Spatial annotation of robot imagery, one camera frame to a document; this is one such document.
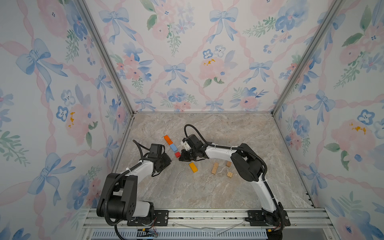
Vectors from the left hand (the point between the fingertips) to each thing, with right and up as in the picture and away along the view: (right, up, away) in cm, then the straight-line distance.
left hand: (170, 160), depth 93 cm
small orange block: (-3, +11, +10) cm, 16 cm away
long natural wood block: (+27, -4, -3) cm, 28 cm away
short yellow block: (+14, -4, -3) cm, 15 cm away
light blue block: (+1, +7, +7) cm, 10 cm away
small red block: (+4, +3, +3) cm, 6 cm away
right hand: (+5, 0, +2) cm, 5 cm away
